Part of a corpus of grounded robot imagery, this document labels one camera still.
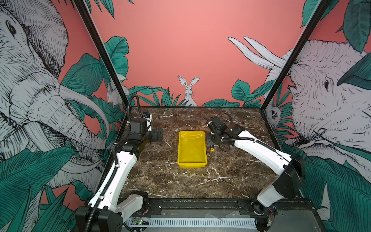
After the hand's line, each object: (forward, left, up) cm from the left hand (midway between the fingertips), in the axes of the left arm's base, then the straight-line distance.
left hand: (153, 127), depth 77 cm
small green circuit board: (-40, +7, -23) cm, 47 cm away
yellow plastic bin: (-3, -21, -22) cm, 30 cm away
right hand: (-4, -30, -6) cm, 31 cm away
